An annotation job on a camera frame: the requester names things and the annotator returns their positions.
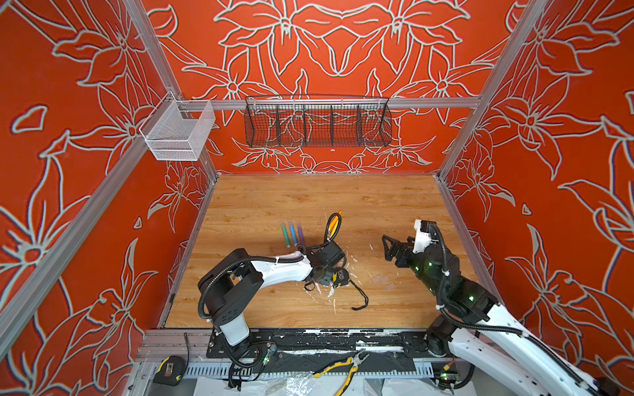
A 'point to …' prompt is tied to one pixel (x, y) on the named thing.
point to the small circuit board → (446, 379)
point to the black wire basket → (317, 120)
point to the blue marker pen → (293, 233)
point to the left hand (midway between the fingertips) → (324, 272)
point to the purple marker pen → (300, 234)
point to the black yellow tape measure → (170, 370)
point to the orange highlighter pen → (333, 224)
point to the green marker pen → (286, 234)
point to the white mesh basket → (175, 129)
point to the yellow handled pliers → (355, 360)
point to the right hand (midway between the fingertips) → (391, 237)
